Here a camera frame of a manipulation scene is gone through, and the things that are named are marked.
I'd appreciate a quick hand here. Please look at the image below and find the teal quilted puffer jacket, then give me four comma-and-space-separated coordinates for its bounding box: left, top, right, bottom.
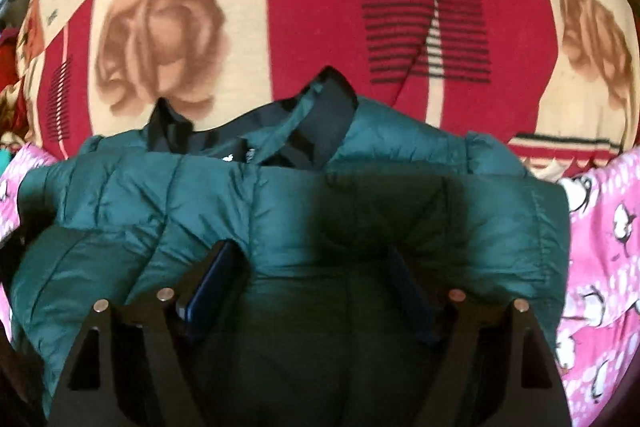
6, 68, 570, 426

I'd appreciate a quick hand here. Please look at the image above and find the red clothes pile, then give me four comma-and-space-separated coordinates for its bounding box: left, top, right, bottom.
0, 28, 29, 148

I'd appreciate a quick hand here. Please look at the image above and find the pink penguin bedsheet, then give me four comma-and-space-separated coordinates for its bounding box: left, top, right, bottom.
1, 135, 639, 426

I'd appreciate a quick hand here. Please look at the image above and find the rose patterned checkered quilt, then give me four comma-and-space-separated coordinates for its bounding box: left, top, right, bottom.
16, 0, 639, 180

